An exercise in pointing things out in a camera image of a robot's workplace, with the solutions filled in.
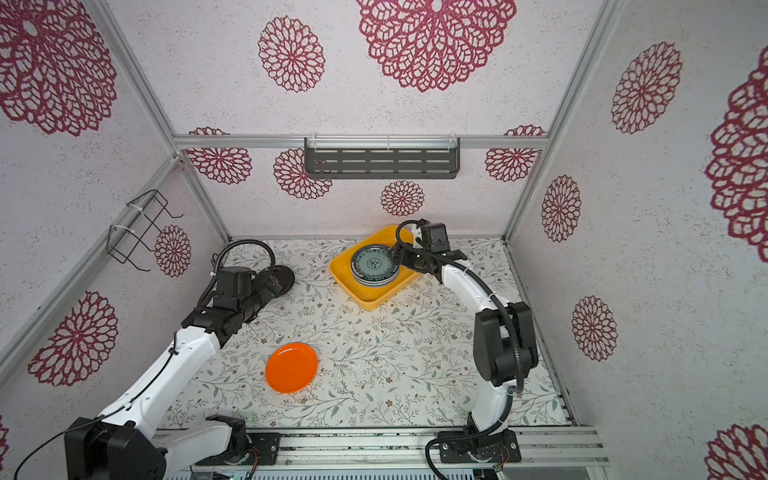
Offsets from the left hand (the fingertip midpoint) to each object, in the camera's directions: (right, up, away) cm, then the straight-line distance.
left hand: (268, 290), depth 83 cm
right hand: (+36, +12, +8) cm, 39 cm away
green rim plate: (+29, +1, +20) cm, 35 cm away
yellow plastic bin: (+27, -3, +17) cm, 32 cm away
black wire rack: (-32, +13, -10) cm, 36 cm away
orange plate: (+6, -22, +3) cm, 23 cm away
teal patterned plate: (+28, +7, +23) cm, 37 cm away
